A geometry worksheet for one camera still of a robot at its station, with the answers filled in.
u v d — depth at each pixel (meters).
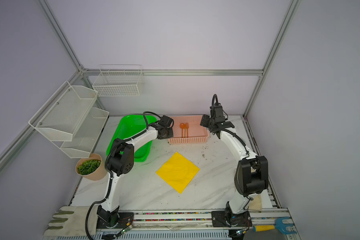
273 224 0.73
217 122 0.67
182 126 1.14
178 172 0.91
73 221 0.73
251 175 0.46
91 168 0.80
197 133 1.11
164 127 0.79
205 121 0.80
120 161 0.58
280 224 0.73
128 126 1.10
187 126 1.14
